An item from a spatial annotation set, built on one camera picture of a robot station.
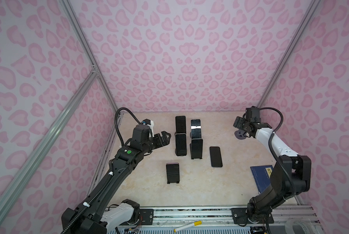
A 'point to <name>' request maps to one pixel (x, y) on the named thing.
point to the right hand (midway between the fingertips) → (243, 121)
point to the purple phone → (172, 171)
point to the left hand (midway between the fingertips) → (165, 134)
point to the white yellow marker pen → (195, 224)
